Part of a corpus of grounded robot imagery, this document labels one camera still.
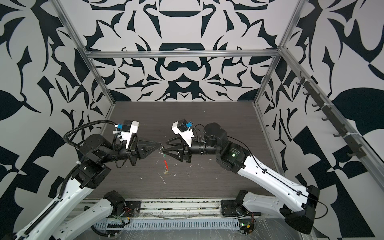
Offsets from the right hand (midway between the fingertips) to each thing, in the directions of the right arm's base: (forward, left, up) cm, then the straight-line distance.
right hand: (166, 147), depth 54 cm
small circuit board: (-21, -33, -39) cm, 55 cm away
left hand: (0, +2, +3) cm, 3 cm away
